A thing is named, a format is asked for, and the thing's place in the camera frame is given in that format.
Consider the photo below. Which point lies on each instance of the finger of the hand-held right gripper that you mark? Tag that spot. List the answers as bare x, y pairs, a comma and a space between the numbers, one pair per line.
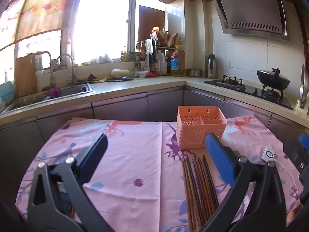
297, 152
304, 140

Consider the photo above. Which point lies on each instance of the flat steel plate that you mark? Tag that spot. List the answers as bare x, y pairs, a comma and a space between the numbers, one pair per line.
123, 78

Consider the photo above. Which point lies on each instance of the steel kitchen sink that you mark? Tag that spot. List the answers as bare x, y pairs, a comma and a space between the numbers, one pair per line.
72, 90

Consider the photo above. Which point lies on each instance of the small white square device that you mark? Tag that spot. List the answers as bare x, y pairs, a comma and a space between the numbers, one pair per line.
268, 154

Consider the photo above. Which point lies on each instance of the row of small condiment bottles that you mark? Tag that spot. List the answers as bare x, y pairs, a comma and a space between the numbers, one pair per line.
142, 53

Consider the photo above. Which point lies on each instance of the orange patterned window curtain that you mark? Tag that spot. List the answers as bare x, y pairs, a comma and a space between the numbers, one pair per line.
41, 12

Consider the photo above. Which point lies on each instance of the teal plastic container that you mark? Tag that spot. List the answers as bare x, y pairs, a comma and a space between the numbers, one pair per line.
5, 96

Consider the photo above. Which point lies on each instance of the curved steel faucet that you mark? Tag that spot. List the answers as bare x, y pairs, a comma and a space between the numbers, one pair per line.
72, 65

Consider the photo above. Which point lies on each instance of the pile of food packets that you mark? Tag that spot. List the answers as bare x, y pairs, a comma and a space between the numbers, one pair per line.
166, 37

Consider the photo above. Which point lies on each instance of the kitchen counter with cabinets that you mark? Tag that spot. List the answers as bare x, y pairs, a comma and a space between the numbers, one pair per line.
120, 106

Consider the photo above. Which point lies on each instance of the metal spice rack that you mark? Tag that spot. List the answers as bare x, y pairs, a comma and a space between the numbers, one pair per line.
166, 49

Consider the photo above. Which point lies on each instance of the steel range hood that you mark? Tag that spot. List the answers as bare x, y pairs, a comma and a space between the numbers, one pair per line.
251, 7

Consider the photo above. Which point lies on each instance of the patterned white bowl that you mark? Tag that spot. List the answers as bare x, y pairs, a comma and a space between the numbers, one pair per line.
142, 74

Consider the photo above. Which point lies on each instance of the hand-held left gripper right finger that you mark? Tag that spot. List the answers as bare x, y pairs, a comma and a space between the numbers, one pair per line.
219, 154

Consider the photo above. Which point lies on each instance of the orange plastic utensil basket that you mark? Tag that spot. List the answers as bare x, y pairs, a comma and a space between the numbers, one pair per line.
190, 130

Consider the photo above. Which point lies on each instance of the steel pan lid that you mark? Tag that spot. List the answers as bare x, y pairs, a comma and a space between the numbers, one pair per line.
303, 87

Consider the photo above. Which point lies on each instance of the bunch of brown chopsticks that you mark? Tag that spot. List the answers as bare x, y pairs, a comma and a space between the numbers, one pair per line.
195, 186

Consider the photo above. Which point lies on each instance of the purple leafy vegetable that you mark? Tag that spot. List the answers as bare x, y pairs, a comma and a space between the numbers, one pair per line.
54, 92

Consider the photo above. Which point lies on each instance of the yellow cooking oil bottle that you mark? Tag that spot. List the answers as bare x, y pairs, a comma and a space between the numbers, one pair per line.
178, 62

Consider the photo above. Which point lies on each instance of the white plastic jug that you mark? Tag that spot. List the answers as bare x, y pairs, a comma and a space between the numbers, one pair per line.
164, 64

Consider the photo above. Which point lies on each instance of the green onions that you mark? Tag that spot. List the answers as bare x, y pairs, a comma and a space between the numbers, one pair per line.
91, 80

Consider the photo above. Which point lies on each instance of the kitchen window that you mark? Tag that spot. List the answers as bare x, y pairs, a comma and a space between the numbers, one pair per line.
101, 21

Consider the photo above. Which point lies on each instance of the pink printed tablecloth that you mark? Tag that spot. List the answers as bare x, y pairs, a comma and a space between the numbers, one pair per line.
135, 154

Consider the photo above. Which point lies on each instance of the black gas stove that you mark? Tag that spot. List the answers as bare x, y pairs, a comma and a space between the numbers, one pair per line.
243, 88

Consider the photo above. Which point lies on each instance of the black wok with lid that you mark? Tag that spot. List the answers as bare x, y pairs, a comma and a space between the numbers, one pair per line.
272, 78

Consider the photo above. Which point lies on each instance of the wooden cutting board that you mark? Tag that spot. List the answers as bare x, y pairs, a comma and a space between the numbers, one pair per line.
25, 77

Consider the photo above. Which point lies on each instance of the steel thermos jug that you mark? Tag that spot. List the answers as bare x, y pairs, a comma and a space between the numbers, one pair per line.
210, 67

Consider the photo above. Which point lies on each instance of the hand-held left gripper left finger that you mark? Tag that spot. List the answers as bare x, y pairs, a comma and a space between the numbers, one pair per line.
96, 149

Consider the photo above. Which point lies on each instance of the white radish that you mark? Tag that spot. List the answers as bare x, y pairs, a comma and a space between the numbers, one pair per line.
120, 73

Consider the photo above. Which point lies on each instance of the tall angular steel faucet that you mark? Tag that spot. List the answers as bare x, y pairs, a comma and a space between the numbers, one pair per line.
50, 67

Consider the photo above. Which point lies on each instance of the small steel pot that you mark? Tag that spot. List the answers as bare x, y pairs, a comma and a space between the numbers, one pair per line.
194, 73

